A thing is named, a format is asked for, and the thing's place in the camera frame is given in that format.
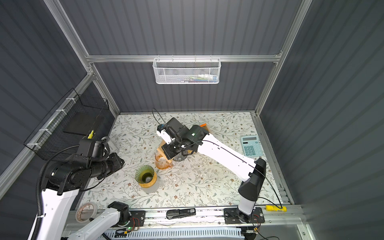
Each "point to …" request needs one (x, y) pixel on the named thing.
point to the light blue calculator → (251, 145)
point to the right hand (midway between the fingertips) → (166, 153)
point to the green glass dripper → (144, 174)
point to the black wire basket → (77, 117)
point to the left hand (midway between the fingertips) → (123, 162)
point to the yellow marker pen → (91, 135)
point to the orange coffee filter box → (203, 125)
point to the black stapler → (173, 213)
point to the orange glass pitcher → (161, 162)
